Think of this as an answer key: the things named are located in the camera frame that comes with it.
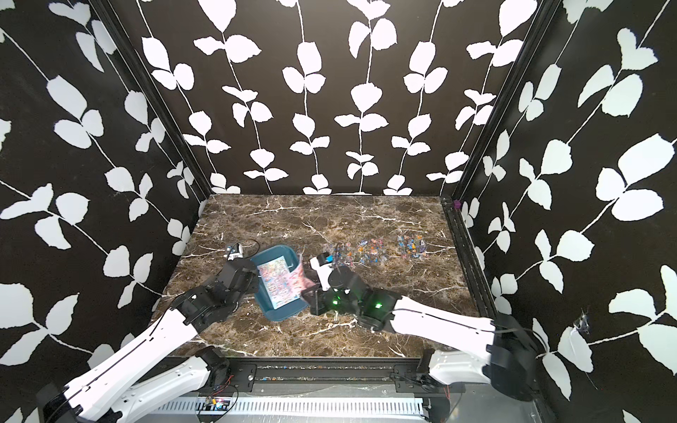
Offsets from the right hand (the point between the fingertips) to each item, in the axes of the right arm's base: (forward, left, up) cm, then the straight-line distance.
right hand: (299, 292), depth 69 cm
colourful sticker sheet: (+9, +10, -14) cm, 20 cm away
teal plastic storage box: (+15, +6, -6) cm, 17 cm away
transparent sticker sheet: (+30, -38, -21) cm, 53 cm away
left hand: (+9, +16, -3) cm, 19 cm away
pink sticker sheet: (0, +1, +5) cm, 5 cm away
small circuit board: (-24, +24, -21) cm, 39 cm away
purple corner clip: (+56, -64, -24) cm, 88 cm away
